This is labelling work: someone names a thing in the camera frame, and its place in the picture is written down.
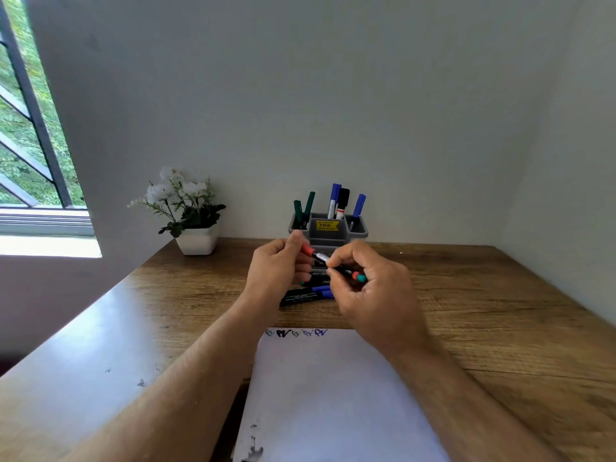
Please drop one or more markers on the person's left hand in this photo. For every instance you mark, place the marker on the person's left hand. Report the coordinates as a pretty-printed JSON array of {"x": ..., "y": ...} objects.
[{"x": 272, "y": 279}]

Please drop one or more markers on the person's right hand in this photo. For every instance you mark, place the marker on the person's right hand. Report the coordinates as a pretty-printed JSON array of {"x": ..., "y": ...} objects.
[{"x": 385, "y": 307}]

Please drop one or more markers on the pile of assorted markers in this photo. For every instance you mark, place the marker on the pile of assorted markers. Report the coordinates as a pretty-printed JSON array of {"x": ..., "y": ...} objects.
[{"x": 303, "y": 297}]

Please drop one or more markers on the red capped black marker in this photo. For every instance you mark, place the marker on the red capped black marker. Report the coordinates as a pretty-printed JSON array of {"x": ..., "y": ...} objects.
[{"x": 321, "y": 257}]

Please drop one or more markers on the green capped black marker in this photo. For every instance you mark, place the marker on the green capped black marker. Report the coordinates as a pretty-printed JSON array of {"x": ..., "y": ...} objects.
[
  {"x": 298, "y": 211},
  {"x": 309, "y": 204}
]

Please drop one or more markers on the blue capped white label marker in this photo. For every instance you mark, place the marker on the blue capped white label marker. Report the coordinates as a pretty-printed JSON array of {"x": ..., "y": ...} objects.
[{"x": 334, "y": 194}]

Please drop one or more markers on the blue capped black marker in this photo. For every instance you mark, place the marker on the blue capped black marker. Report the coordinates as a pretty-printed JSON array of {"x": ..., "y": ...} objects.
[{"x": 359, "y": 204}]

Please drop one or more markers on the white barrel black cap marker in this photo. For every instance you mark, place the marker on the white barrel black cap marker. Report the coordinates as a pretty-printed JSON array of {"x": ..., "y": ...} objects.
[{"x": 343, "y": 197}]

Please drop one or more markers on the white paper sheet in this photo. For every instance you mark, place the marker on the white paper sheet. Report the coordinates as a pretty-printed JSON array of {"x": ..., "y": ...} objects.
[{"x": 327, "y": 404}]

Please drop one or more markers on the person's right forearm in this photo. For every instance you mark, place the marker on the person's right forearm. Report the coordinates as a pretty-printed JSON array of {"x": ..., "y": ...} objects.
[{"x": 457, "y": 408}]

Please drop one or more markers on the person's left forearm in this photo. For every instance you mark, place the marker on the person's left forearm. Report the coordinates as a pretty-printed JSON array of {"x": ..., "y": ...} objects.
[{"x": 183, "y": 389}]

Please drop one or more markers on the grey white desk organizer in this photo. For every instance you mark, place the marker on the grey white desk organizer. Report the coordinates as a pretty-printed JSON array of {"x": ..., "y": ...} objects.
[{"x": 358, "y": 233}]

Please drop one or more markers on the white square flower pot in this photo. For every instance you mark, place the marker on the white square flower pot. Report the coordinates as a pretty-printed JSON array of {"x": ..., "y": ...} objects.
[{"x": 196, "y": 242}]

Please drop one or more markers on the artificial white flower plant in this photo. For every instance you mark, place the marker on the artificial white flower plant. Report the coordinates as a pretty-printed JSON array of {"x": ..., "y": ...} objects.
[{"x": 192, "y": 202}]

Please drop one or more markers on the window with dark bars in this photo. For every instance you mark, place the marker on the window with dark bars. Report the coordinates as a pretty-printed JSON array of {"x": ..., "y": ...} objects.
[{"x": 43, "y": 221}]

